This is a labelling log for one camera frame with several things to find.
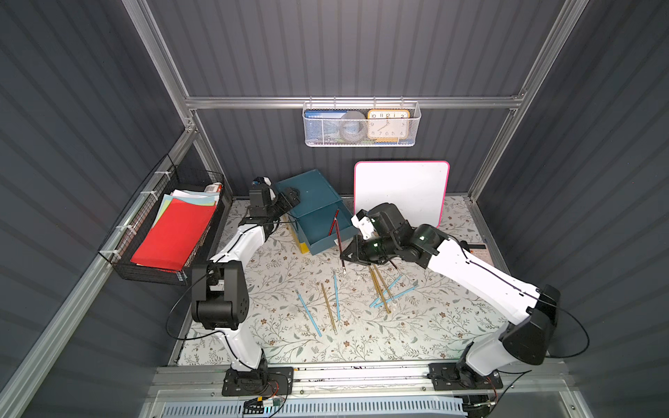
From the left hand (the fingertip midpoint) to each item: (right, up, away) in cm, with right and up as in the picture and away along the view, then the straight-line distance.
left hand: (287, 195), depth 92 cm
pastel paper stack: (-25, -2, -14) cm, 29 cm away
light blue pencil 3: (+39, -36, -1) cm, 53 cm away
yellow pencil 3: (+35, -31, +2) cm, 47 cm away
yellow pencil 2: (+33, -33, 0) cm, 47 cm away
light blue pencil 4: (+35, -34, 0) cm, 49 cm away
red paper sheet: (-31, -15, -15) cm, 37 cm away
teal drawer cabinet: (+10, +1, +1) cm, 10 cm away
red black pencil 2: (+19, -16, -19) cm, 31 cm away
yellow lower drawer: (+7, -19, -5) cm, 20 cm away
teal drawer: (+12, -11, -4) cm, 17 cm away
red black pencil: (+16, -10, +1) cm, 19 cm away
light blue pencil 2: (+17, -36, -1) cm, 40 cm away
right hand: (+20, -18, -21) cm, 34 cm away
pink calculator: (+73, -21, +8) cm, 76 cm away
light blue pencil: (+8, -41, -5) cm, 42 cm away
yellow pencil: (+15, -39, -4) cm, 42 cm away
